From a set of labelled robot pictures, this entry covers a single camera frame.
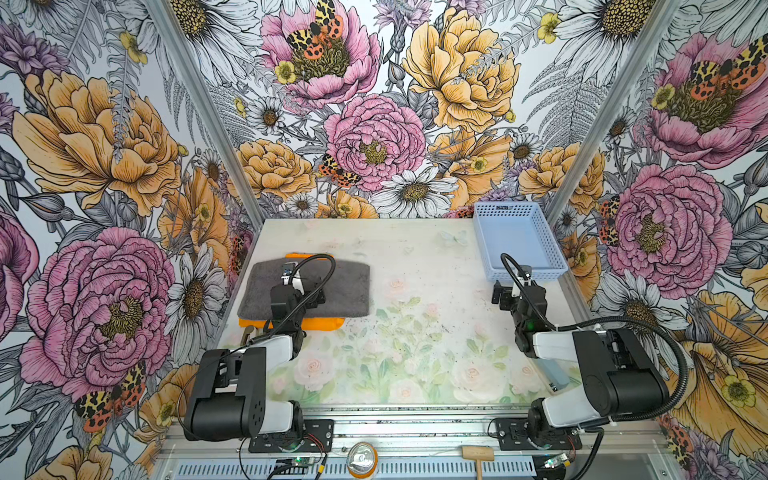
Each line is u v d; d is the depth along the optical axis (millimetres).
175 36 745
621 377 453
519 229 1239
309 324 914
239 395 436
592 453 689
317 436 735
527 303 716
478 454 701
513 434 741
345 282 995
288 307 695
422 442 754
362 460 617
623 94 856
